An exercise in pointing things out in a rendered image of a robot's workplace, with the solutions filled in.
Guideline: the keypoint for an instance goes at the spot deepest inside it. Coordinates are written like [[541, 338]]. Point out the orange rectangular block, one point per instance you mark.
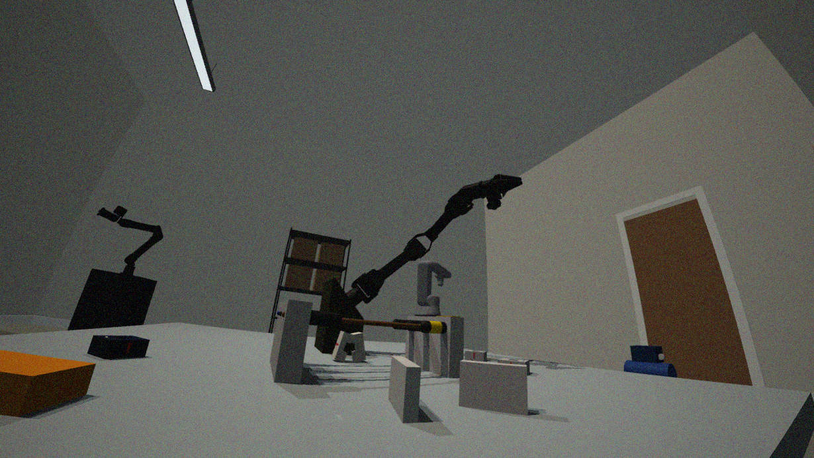
[[32, 382]]

